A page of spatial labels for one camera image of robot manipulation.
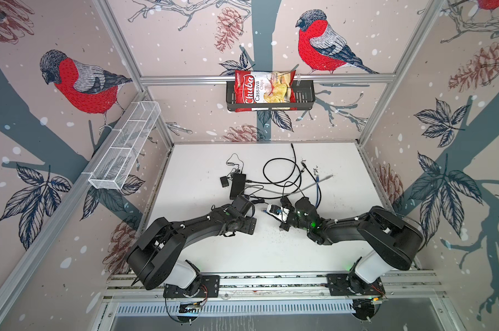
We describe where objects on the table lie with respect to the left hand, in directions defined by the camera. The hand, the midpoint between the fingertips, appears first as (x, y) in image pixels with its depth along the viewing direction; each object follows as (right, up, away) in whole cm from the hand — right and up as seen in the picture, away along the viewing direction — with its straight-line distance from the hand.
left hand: (246, 223), depth 88 cm
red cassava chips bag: (0, +50, +2) cm, 50 cm away
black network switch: (-5, +15, +13) cm, 20 cm away
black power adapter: (-12, +17, +15) cm, 26 cm away
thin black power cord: (-9, +26, +22) cm, 35 cm away
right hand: (+10, +5, -1) cm, 11 cm away
